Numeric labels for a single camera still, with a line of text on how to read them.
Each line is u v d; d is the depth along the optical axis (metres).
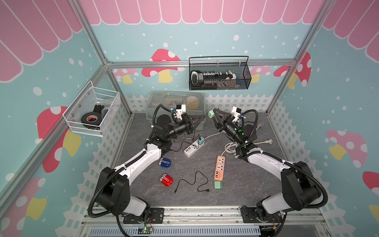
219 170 0.87
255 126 0.57
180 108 0.70
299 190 0.43
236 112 0.71
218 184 0.81
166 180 0.83
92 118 0.71
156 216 0.74
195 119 0.69
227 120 0.66
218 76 0.89
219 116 0.68
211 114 0.70
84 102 0.70
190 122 0.67
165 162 0.91
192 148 0.97
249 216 0.74
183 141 1.00
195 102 1.04
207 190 0.82
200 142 0.96
